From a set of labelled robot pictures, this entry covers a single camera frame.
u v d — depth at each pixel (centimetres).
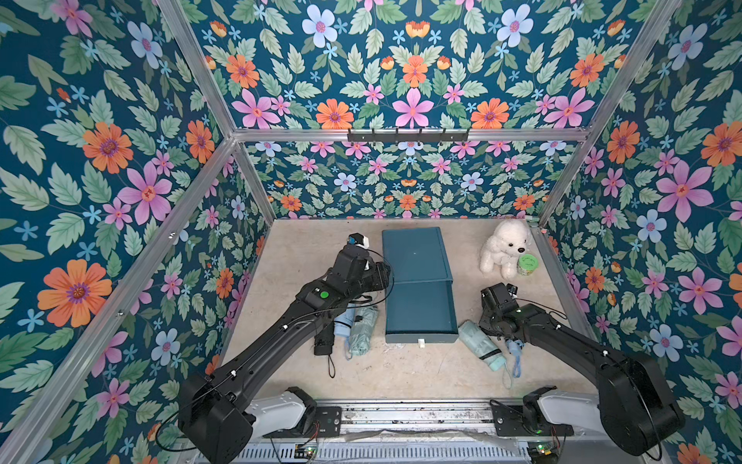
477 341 85
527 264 101
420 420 75
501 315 67
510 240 91
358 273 57
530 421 66
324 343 85
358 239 68
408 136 93
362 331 84
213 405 38
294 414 62
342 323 88
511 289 80
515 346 82
